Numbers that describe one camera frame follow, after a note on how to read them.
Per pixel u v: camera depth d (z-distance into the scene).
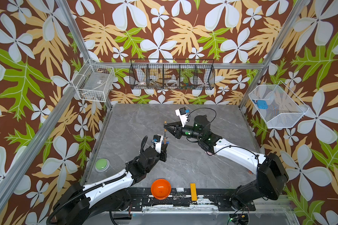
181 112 0.65
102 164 0.87
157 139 0.66
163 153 0.69
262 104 0.87
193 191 0.78
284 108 0.78
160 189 0.77
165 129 0.70
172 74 0.97
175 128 0.66
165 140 1.01
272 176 0.43
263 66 0.93
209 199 0.76
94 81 0.86
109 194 0.50
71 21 0.73
